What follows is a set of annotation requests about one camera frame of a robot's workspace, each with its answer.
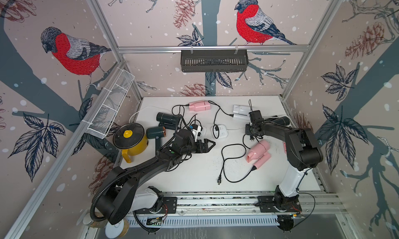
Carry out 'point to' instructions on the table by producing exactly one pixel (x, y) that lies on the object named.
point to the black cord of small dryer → (190, 120)
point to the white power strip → (219, 131)
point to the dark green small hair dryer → (167, 120)
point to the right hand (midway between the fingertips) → (250, 128)
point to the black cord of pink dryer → (187, 105)
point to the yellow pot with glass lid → (131, 138)
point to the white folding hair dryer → (241, 112)
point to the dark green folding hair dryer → (283, 120)
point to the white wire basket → (99, 126)
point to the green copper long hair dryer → (156, 132)
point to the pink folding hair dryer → (199, 105)
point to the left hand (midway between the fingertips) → (212, 142)
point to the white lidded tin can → (117, 230)
